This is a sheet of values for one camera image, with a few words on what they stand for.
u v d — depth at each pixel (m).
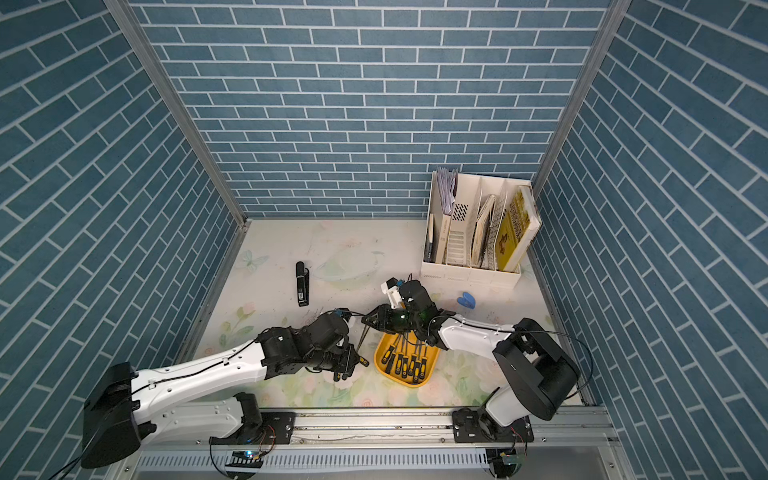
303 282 0.99
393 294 0.80
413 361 0.84
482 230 0.95
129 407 0.40
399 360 0.84
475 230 0.95
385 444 0.72
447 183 0.91
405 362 0.84
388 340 0.87
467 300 0.95
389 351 0.86
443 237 0.87
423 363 0.84
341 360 0.67
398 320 0.74
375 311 0.78
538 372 0.44
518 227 0.91
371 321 0.81
